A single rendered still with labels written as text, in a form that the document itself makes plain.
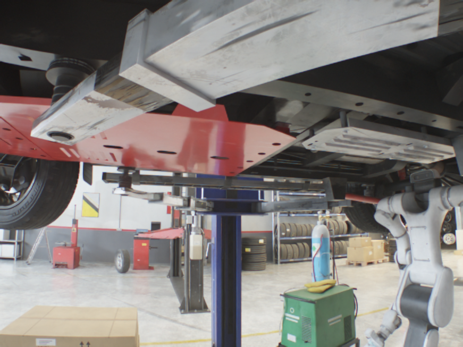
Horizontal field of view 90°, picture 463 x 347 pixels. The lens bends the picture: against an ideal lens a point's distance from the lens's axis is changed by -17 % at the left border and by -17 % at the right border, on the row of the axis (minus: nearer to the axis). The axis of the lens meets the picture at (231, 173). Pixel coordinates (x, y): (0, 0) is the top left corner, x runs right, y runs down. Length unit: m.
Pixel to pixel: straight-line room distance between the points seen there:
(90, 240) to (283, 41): 10.09
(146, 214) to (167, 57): 9.79
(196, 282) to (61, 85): 4.11
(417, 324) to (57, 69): 1.48
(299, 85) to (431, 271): 0.99
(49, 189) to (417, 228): 1.84
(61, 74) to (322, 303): 2.26
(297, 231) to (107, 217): 6.81
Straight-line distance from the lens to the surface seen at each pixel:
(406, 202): 1.41
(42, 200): 1.70
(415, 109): 0.87
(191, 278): 4.46
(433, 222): 1.32
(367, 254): 9.57
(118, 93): 0.37
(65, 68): 0.59
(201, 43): 0.25
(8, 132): 1.16
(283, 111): 0.92
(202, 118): 0.75
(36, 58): 0.66
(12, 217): 1.85
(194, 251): 4.22
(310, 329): 2.41
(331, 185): 1.81
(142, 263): 8.78
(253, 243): 8.59
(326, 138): 0.94
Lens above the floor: 1.32
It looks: 11 degrees up
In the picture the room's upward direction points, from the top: straight up
